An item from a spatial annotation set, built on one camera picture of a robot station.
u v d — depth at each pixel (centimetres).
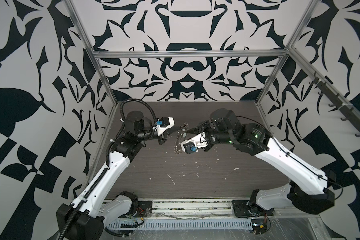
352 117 55
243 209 74
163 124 52
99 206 41
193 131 53
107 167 45
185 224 65
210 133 51
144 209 73
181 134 65
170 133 65
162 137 58
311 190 40
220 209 76
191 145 48
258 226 71
